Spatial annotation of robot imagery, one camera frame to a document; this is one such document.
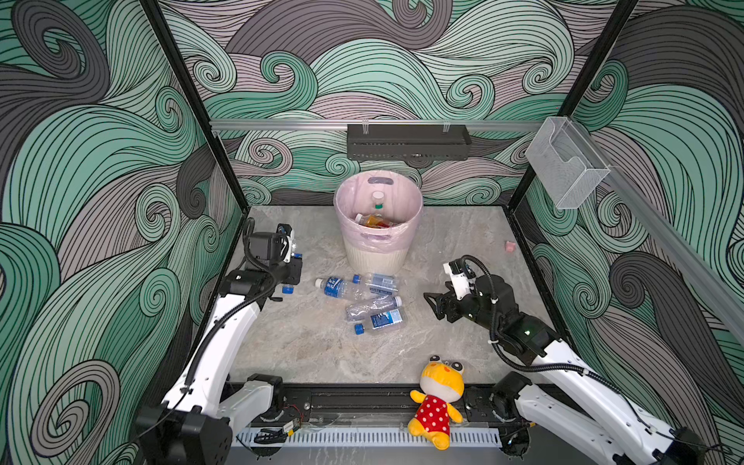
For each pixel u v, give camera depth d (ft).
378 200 3.17
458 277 2.11
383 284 3.01
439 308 2.17
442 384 2.30
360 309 2.83
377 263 2.89
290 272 2.25
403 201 3.10
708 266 1.78
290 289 2.50
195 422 1.19
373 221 3.03
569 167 2.55
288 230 2.25
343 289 3.01
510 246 3.49
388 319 2.74
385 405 2.45
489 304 1.76
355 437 2.29
